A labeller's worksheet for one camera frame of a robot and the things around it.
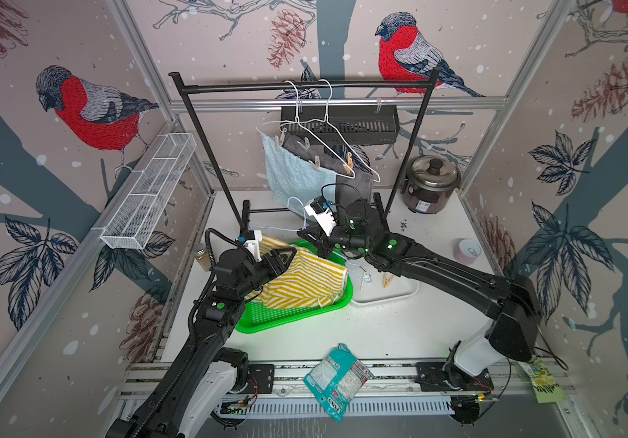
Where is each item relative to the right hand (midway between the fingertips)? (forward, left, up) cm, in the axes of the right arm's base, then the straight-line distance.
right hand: (301, 228), depth 70 cm
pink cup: (+11, -56, -26) cm, 63 cm away
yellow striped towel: (-5, -1, -20) cm, 21 cm away
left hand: (-3, +2, -6) cm, 7 cm away
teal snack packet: (-30, -11, -26) cm, 41 cm away
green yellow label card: (-29, -67, -30) cm, 79 cm away
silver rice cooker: (+32, -44, -13) cm, 56 cm away
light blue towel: (+21, +5, 0) cm, 21 cm away
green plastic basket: (-13, +16, -31) cm, 37 cm away
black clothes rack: (+28, +30, -28) cm, 49 cm away
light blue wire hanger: (-2, 0, +2) cm, 3 cm away
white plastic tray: (-2, -22, -29) cm, 36 cm away
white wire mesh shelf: (+2, +45, +1) cm, 45 cm away
